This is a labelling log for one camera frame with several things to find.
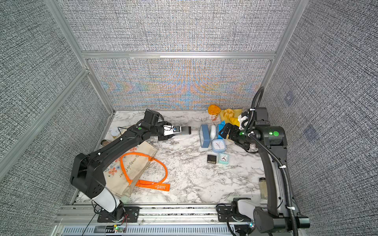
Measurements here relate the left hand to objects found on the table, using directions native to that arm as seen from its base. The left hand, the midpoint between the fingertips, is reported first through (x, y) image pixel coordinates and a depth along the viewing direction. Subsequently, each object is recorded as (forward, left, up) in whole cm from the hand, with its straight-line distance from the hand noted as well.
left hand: (175, 126), depth 84 cm
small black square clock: (-12, -21, -18) cm, 31 cm away
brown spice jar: (+2, +48, -17) cm, 51 cm away
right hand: (-15, -25, +12) cm, 31 cm away
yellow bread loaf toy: (+17, -43, -18) cm, 49 cm away
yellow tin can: (+8, +42, -15) cm, 45 cm away
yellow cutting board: (+27, -48, -19) cm, 58 cm away
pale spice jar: (-30, -47, -17) cm, 58 cm away
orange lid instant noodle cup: (+22, -27, -11) cm, 37 cm away
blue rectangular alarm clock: (+1, -18, -12) cm, 22 cm away
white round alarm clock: (+4, -24, -12) cm, 27 cm away
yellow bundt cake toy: (+24, -40, -17) cm, 49 cm away
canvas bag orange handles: (-23, +28, -11) cm, 38 cm away
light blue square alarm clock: (-3, -27, -18) cm, 33 cm away
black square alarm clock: (-3, -6, 0) cm, 7 cm away
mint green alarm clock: (-13, -29, -18) cm, 36 cm away
